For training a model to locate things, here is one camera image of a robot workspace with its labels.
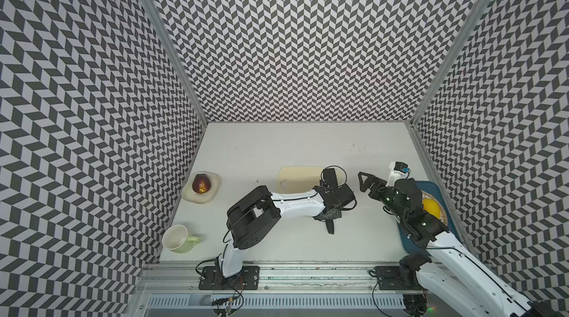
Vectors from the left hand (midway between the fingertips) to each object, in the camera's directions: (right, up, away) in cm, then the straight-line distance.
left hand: (330, 214), depth 87 cm
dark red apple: (-52, +12, +2) cm, 54 cm away
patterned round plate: (+43, 0, -2) cm, 43 cm away
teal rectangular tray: (+46, +9, +9) cm, 48 cm away
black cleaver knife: (-1, -4, -2) cm, 4 cm away
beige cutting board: (-12, +13, +7) cm, 19 cm away
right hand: (+12, +15, -8) cm, 21 cm away
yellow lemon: (+38, +4, -3) cm, 39 cm away
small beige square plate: (-57, +6, +5) cm, 58 cm away
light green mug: (-55, -5, -11) cm, 57 cm away
